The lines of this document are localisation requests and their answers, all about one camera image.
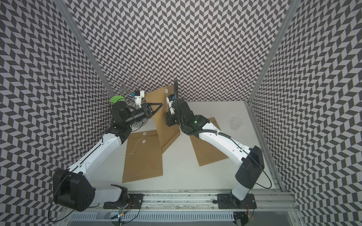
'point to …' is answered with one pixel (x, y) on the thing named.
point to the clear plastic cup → (235, 123)
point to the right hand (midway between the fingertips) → (167, 116)
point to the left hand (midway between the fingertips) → (163, 106)
